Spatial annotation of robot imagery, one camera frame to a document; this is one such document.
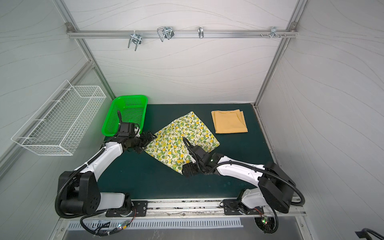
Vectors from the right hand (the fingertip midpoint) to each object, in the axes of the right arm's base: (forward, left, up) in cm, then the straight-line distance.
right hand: (191, 165), depth 82 cm
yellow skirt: (+36, -25, -4) cm, 44 cm away
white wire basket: (+5, +61, +27) cm, 67 cm away
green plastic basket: (+41, +48, 0) cm, 63 cm away
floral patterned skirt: (+13, +15, -3) cm, 20 cm away
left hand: (+13, +22, +6) cm, 26 cm away
